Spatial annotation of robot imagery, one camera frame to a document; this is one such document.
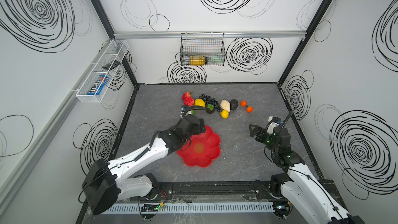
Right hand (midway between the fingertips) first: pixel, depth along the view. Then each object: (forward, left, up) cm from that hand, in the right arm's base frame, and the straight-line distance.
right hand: (255, 127), depth 82 cm
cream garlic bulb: (+21, +14, -8) cm, 26 cm away
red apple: (+23, +38, -7) cm, 45 cm away
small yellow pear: (+15, +14, -9) cm, 22 cm away
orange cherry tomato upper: (+24, +1, -9) cm, 26 cm away
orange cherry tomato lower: (+19, -3, -10) cm, 22 cm away
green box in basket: (+31, +21, +21) cm, 43 cm away
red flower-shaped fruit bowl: (-8, +28, -12) cm, 32 cm away
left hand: (+1, +31, +4) cm, 31 cm away
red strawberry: (+30, +40, -8) cm, 51 cm away
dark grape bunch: (+25, +24, -8) cm, 35 cm away
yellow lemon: (+24, +31, -9) cm, 40 cm away
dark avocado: (+21, +8, -7) cm, 24 cm away
